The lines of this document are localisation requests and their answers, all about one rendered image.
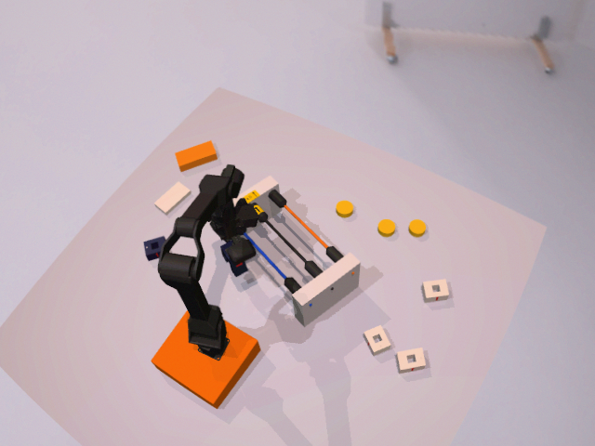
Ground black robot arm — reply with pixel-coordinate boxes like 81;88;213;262
158;164;258;361

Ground yellow short cylinder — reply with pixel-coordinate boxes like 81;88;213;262
337;201;353;217
409;219;426;238
378;219;395;237

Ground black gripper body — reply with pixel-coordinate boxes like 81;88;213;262
208;213;256;265

